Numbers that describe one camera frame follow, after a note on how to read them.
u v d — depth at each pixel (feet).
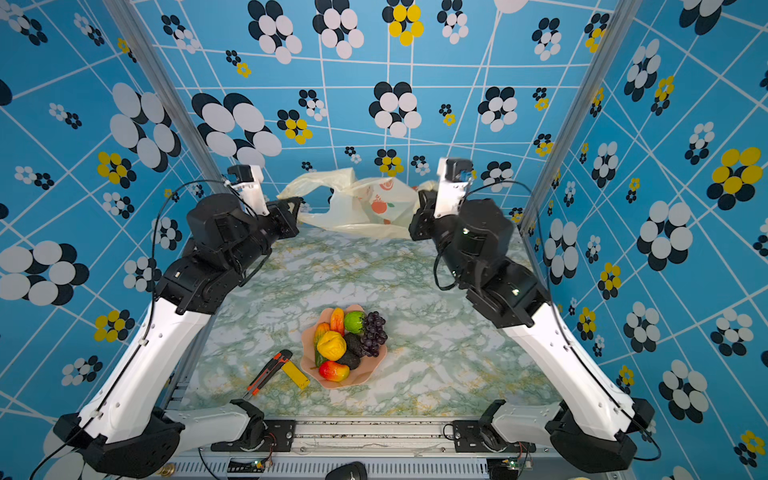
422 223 1.56
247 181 1.61
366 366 2.72
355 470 2.23
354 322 2.78
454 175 1.35
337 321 2.84
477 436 2.37
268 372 2.72
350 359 2.68
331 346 2.55
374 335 2.67
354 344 2.74
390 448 2.38
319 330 2.80
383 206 2.42
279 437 2.42
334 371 2.57
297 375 2.71
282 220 1.68
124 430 1.21
